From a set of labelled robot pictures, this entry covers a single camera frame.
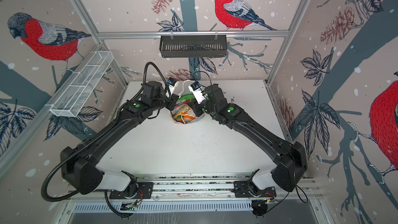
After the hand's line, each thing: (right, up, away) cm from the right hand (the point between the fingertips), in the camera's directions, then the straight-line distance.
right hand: (191, 99), depth 74 cm
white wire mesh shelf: (-57, +7, +3) cm, 58 cm away
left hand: (-6, +3, +3) cm, 7 cm away
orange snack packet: (-3, -10, +11) cm, 15 cm away
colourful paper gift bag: (-6, -4, +9) cm, 11 cm away
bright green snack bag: (-4, +1, +9) cm, 10 cm away
